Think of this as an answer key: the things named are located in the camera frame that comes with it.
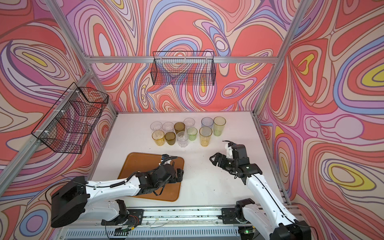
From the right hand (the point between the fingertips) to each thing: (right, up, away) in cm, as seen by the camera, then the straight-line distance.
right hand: (216, 164), depth 81 cm
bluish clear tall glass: (-3, +24, +17) cm, 30 cm away
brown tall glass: (-22, +21, +21) cm, 37 cm away
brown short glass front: (-28, +13, +18) cm, 36 cm away
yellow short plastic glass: (-37, +13, +21) cm, 44 cm away
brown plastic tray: (-52, -3, +12) cm, 54 cm away
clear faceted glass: (-39, +21, +24) cm, 51 cm away
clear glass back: (-31, +21, +25) cm, 44 cm away
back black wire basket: (-21, +61, +20) cm, 68 cm away
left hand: (-20, -5, +2) cm, 20 cm away
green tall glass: (+4, +23, +16) cm, 28 cm away
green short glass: (-13, +17, +24) cm, 32 cm away
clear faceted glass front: (-20, +12, +21) cm, 31 cm away
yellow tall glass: (-5, +17, +12) cm, 21 cm away
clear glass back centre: (-16, +24, +27) cm, 39 cm away
